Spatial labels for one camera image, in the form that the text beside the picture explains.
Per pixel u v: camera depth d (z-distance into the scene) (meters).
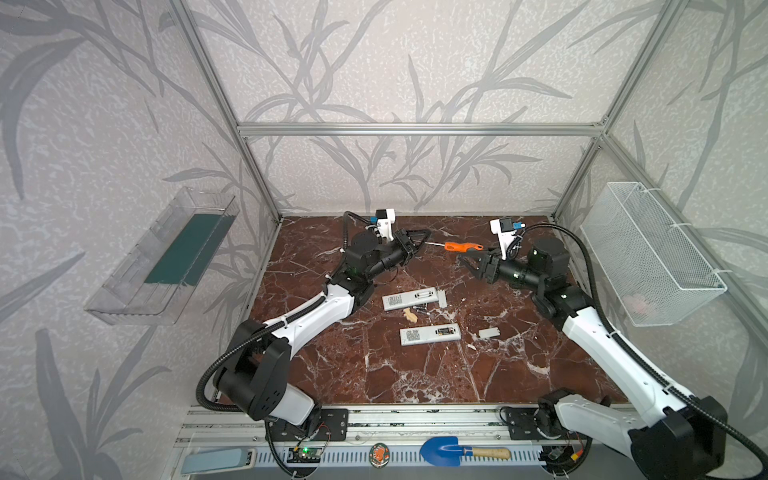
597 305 0.52
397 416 0.76
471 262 0.67
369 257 0.61
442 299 0.96
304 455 0.72
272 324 0.46
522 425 0.73
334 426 0.74
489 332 0.90
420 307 0.94
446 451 0.70
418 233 0.73
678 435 0.37
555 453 0.75
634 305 0.73
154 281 0.63
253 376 0.42
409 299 0.94
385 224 0.72
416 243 0.70
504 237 0.64
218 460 0.66
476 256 0.67
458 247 0.69
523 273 0.62
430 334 0.88
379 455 0.69
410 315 0.94
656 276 0.61
